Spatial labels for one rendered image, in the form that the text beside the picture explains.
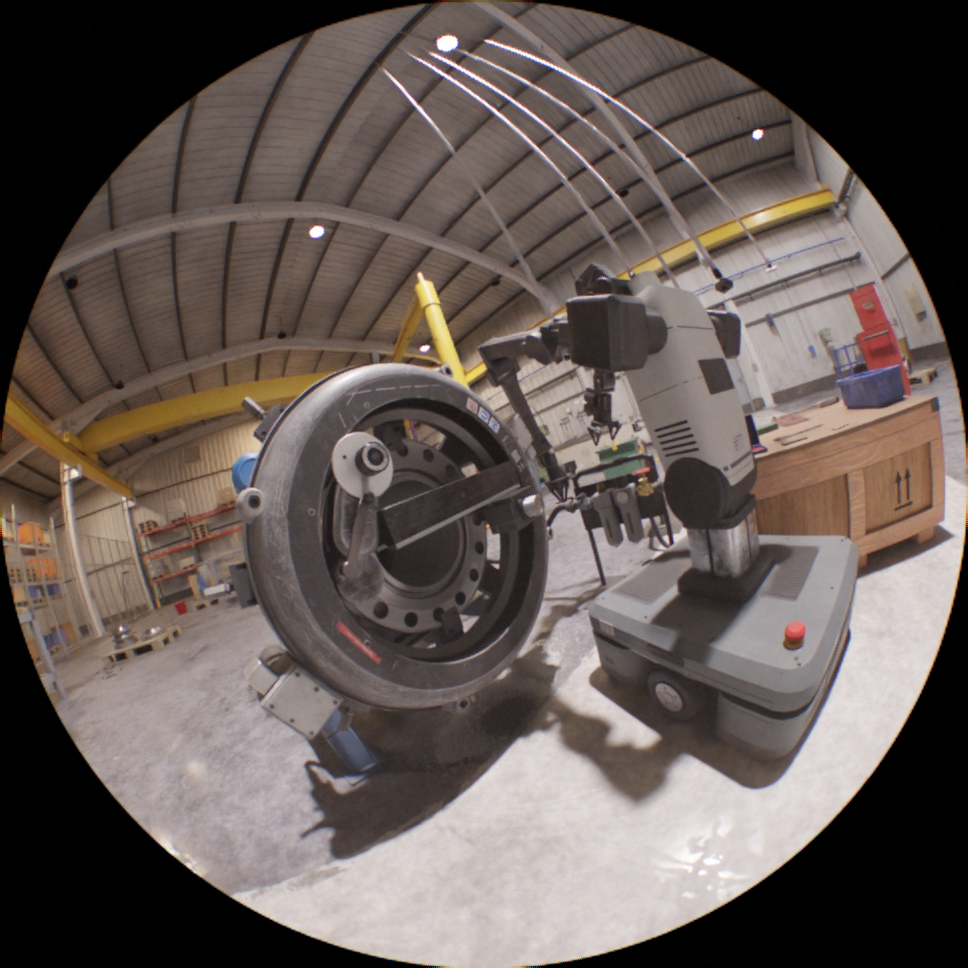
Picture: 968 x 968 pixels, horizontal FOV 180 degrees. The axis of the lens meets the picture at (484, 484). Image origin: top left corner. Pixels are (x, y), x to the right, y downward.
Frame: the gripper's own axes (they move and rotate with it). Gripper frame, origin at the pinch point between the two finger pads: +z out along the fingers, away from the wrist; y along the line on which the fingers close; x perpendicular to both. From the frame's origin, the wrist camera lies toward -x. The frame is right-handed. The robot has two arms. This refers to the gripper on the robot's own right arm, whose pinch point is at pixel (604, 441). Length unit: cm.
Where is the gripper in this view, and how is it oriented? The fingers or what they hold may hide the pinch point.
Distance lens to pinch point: 130.0
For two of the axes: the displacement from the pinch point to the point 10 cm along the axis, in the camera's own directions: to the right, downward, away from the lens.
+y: -9.0, 3.1, -2.9
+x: 4.1, 4.0, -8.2
